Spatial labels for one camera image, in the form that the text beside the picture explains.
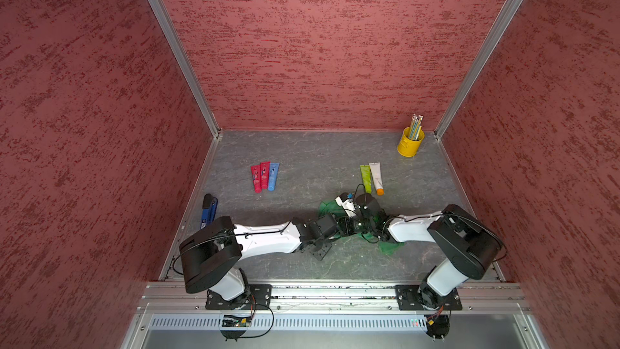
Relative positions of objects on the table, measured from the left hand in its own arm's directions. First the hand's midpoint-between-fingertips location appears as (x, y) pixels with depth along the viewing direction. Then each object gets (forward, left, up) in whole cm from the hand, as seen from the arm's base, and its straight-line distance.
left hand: (318, 248), depth 84 cm
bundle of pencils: (+50, -43, +13) cm, 67 cm away
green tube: (+31, -21, 0) cm, 37 cm away
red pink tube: (+33, +24, +2) cm, 41 cm away
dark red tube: (+32, +28, +1) cm, 43 cm away
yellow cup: (+43, -41, +6) cm, 60 cm away
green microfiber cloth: (+14, -6, +3) cm, 15 cm away
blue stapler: (+14, +43, +2) cm, 45 cm away
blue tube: (+28, +20, +2) cm, 34 cm away
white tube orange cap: (+36, -26, 0) cm, 44 cm away
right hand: (+5, -5, +1) cm, 7 cm away
